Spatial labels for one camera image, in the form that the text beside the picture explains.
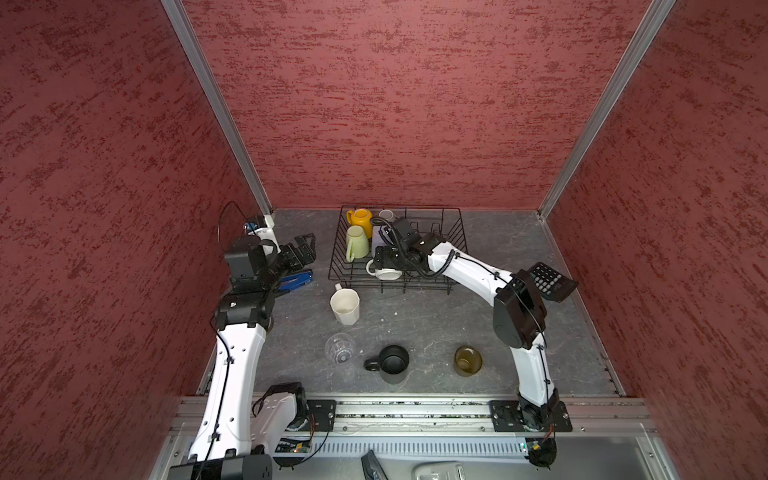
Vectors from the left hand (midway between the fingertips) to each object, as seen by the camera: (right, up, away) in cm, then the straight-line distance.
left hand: (301, 247), depth 73 cm
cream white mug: (+8, -18, +17) cm, 26 cm away
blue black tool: (-10, -12, +25) cm, 29 cm away
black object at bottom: (+18, -51, -5) cm, 55 cm away
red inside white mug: (+20, -8, +12) cm, 25 cm away
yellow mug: (+12, +10, +30) cm, 34 cm away
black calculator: (+76, -13, +25) cm, 81 cm away
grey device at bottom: (+34, -50, -7) cm, 61 cm away
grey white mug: (+21, +10, +30) cm, 39 cm away
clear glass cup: (+8, -30, +12) cm, 33 cm away
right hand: (+21, -6, +18) cm, 28 cm away
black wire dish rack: (+44, +8, +42) cm, 61 cm away
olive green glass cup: (+44, -33, +10) cm, 56 cm away
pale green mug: (+11, +1, +25) cm, 27 cm away
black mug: (+23, -33, +9) cm, 41 cm away
